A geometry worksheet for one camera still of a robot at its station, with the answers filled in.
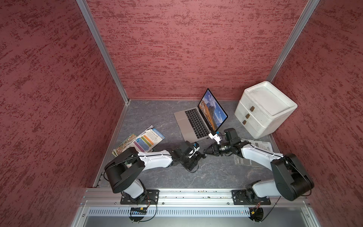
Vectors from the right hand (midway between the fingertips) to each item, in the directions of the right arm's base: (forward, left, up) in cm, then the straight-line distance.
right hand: (204, 154), depth 81 cm
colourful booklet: (+13, +37, -6) cm, 40 cm away
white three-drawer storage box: (+23, -37, +14) cm, 46 cm away
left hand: (-1, +8, -8) cm, 12 cm away
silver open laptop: (+28, +3, -8) cm, 29 cm away
